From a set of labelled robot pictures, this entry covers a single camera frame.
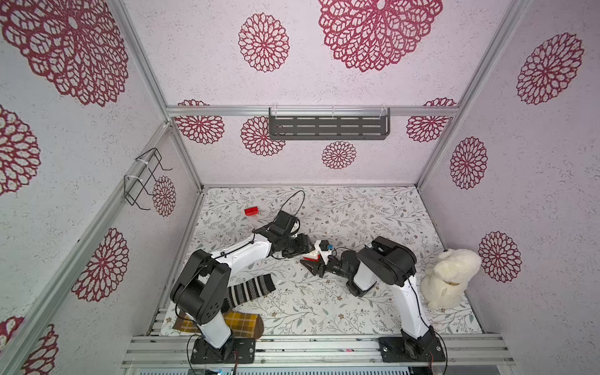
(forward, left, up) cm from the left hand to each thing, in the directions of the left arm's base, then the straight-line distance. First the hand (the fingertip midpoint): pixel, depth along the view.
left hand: (310, 250), depth 88 cm
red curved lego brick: (+26, +27, -10) cm, 39 cm away
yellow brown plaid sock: (-24, +22, -8) cm, 33 cm away
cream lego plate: (-2, -1, +2) cm, 3 cm away
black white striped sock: (-13, +23, -7) cm, 27 cm away
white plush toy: (-14, -44, +1) cm, 46 cm away
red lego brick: (-4, -3, 0) cm, 5 cm away
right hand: (+1, +3, -4) cm, 5 cm away
